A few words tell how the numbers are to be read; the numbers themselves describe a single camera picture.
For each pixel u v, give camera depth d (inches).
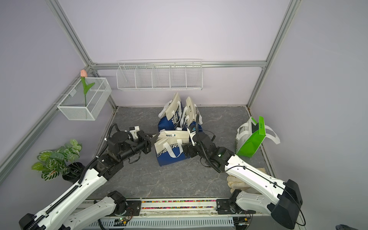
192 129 25.3
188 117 33.8
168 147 29.3
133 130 26.3
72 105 29.9
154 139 25.5
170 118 35.1
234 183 31.7
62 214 16.1
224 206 29.1
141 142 24.0
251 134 28.6
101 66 36.9
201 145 20.9
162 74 42.1
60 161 25.7
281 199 15.3
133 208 29.1
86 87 32.9
